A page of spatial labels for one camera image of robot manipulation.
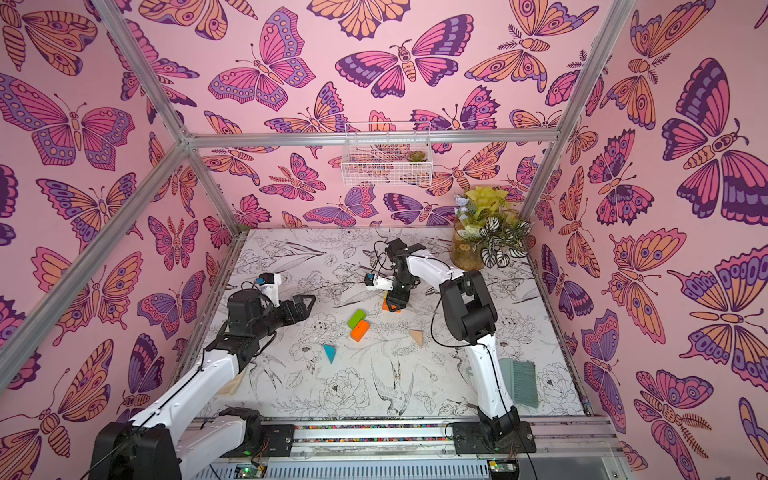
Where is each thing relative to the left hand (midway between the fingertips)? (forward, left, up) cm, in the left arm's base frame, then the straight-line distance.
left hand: (307, 297), depth 85 cm
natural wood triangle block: (-5, -32, -13) cm, 35 cm away
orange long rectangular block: (-5, -14, -12) cm, 19 cm away
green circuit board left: (-39, +10, -15) cm, 43 cm away
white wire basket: (+48, -22, +12) cm, 54 cm away
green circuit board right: (-38, -51, -16) cm, 66 cm away
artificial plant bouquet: (+18, -57, +8) cm, 60 cm away
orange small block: (+3, -25, -10) cm, 27 cm away
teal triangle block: (-10, -6, -14) cm, 19 cm away
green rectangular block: (+1, -13, -13) cm, 18 cm away
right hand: (+10, -26, -13) cm, 31 cm away
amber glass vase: (+20, -49, -5) cm, 53 cm away
